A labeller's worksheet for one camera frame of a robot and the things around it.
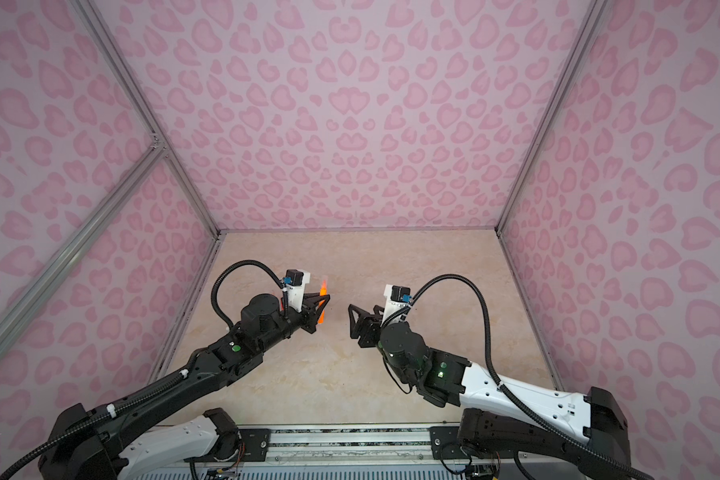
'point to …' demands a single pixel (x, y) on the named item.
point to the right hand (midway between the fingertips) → (357, 308)
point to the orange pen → (323, 292)
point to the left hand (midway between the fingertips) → (329, 292)
